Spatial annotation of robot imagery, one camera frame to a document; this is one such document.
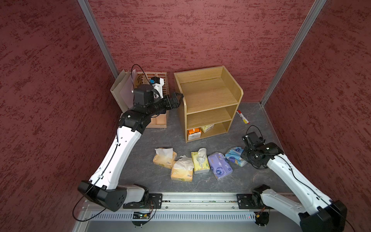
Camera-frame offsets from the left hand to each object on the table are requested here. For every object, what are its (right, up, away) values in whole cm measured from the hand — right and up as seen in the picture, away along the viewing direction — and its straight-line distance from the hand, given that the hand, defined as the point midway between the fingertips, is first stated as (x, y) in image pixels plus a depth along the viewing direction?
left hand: (175, 100), depth 67 cm
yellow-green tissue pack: (+13, -33, +14) cm, 39 cm away
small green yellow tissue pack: (+18, -16, +30) cm, 39 cm away
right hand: (+38, -32, +11) cm, 51 cm away
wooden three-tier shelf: (+20, +2, +13) cm, 23 cm away
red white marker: (+50, -11, +43) cm, 67 cm away
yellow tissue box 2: (-8, -32, +16) cm, 37 cm away
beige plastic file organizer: (-16, -12, +39) cm, 44 cm away
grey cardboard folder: (-38, +9, +18) cm, 43 cm away
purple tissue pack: (+25, -37, +14) cm, 46 cm away
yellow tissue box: (+3, -38, +12) cm, 40 cm away
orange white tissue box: (+10, -20, +25) cm, 33 cm away
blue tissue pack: (+34, -31, +18) cm, 49 cm away
